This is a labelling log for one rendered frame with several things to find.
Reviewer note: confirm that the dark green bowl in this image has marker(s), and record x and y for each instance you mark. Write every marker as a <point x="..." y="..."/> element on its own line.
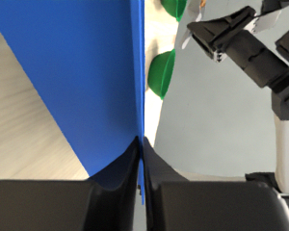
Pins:
<point x="174" y="8"/>
<point x="160" y="72"/>

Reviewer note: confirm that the grey scoop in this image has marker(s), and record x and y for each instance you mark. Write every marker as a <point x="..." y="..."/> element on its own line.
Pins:
<point x="193" y="10"/>

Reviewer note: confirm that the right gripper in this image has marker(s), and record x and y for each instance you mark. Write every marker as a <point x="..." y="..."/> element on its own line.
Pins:
<point x="230" y="36"/>

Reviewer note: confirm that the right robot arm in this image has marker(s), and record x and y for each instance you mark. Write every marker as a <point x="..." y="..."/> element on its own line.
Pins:
<point x="267" y="68"/>

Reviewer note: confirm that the blue divided box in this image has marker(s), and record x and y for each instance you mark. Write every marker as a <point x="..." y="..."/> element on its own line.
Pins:
<point x="86" y="60"/>

